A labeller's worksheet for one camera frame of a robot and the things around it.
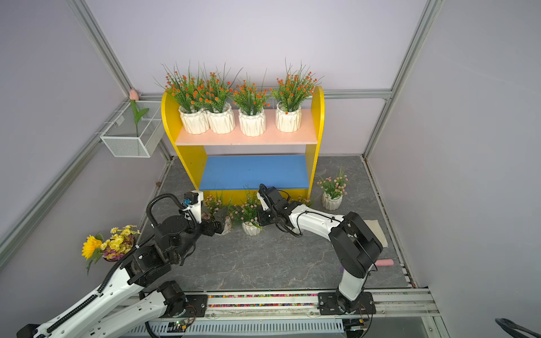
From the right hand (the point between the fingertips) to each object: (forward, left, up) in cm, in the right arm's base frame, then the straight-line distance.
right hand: (257, 216), depth 89 cm
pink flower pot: (-2, +3, +6) cm, 7 cm away
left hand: (-7, +12, +19) cm, 24 cm away
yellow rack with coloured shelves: (+33, +14, -3) cm, 36 cm away
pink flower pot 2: (+10, -33, +5) cm, 35 cm away
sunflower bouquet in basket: (-20, +42, +16) cm, 49 cm away
